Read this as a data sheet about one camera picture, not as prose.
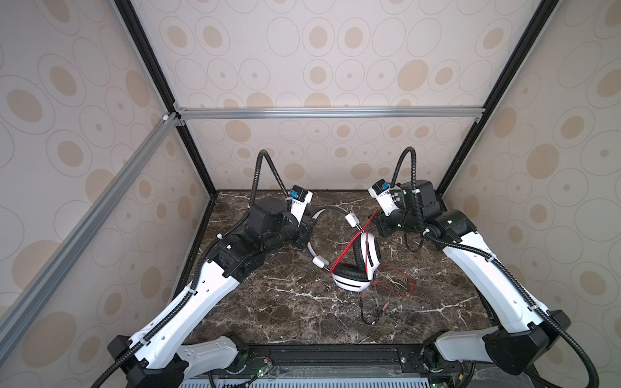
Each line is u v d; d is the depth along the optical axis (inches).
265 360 28.7
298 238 22.5
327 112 35.5
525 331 15.3
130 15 26.8
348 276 22.0
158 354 14.5
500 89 32.9
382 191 24.1
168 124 33.3
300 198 21.2
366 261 21.7
